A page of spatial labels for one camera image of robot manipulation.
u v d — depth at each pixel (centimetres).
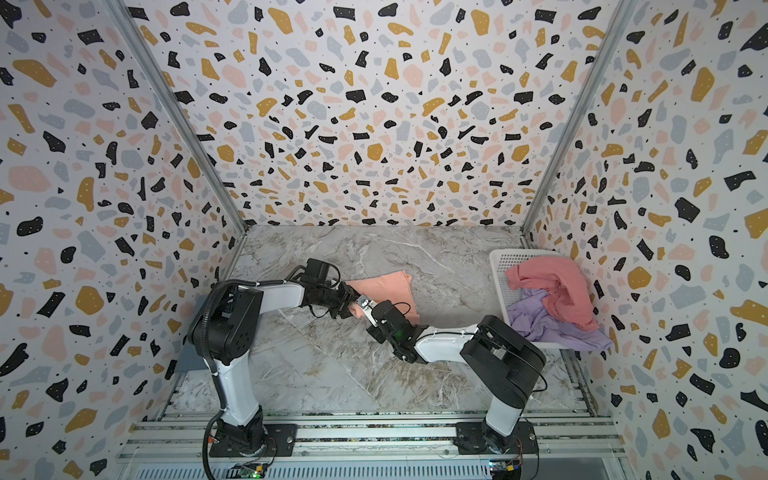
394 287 101
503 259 103
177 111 86
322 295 85
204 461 67
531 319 91
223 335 52
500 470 72
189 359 88
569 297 83
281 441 73
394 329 69
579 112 88
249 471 70
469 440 74
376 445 73
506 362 46
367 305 76
